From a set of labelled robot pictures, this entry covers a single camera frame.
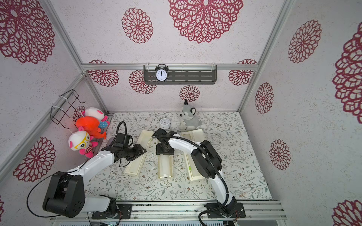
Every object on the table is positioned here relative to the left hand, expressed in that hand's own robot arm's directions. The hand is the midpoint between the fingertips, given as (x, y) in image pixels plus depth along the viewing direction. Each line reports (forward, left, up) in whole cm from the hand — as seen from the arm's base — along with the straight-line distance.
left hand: (144, 152), depth 88 cm
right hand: (+3, -9, -4) cm, 10 cm away
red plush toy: (+14, +34, +10) cm, 39 cm away
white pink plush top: (+24, +35, +12) cm, 45 cm away
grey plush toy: (+24, -29, +1) cm, 38 cm away
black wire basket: (+17, +41, +27) cm, 52 cm away
